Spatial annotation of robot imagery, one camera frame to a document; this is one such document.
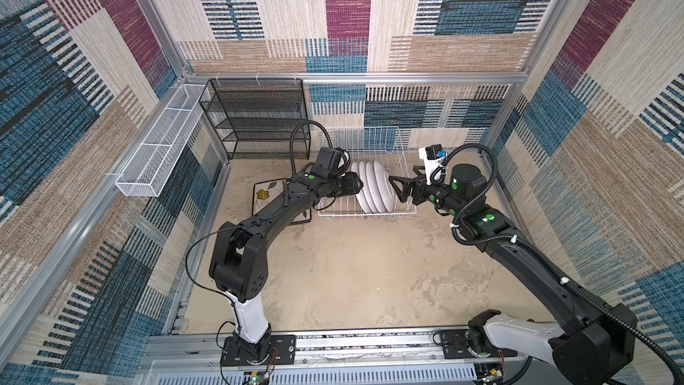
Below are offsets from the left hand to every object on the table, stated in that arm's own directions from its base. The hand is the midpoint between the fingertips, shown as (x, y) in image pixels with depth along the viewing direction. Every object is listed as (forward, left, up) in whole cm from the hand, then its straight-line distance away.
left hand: (360, 181), depth 86 cm
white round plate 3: (0, -4, -4) cm, 5 cm away
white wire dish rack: (+33, -3, -15) cm, 37 cm away
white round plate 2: (-1, -2, -4) cm, 4 cm away
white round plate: (+7, +1, -2) cm, 8 cm away
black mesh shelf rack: (+35, +40, -2) cm, 54 cm away
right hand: (-7, -11, +11) cm, 17 cm away
